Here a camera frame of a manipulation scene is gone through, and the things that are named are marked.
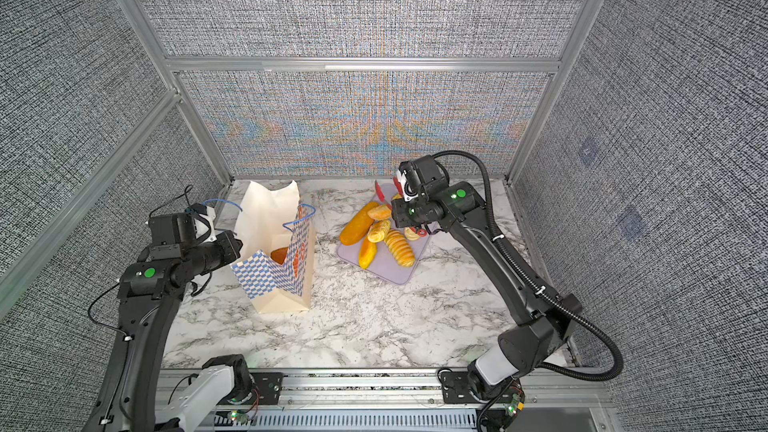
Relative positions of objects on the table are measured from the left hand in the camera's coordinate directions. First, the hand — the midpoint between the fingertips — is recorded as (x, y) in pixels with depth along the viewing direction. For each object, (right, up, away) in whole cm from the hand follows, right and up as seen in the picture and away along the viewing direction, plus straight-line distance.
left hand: (242, 240), depth 73 cm
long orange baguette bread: (+26, +2, +28) cm, 38 cm away
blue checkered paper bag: (-2, +4, +22) cm, 23 cm away
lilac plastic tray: (+35, -10, +23) cm, 43 cm away
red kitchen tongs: (+43, +2, -5) cm, 43 cm away
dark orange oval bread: (+10, -3, -4) cm, 11 cm away
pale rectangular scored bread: (+43, -1, +26) cm, 50 cm away
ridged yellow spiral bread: (+39, -5, +22) cm, 46 cm away
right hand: (+39, +8, +3) cm, 40 cm away
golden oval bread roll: (+33, +6, +28) cm, 44 cm away
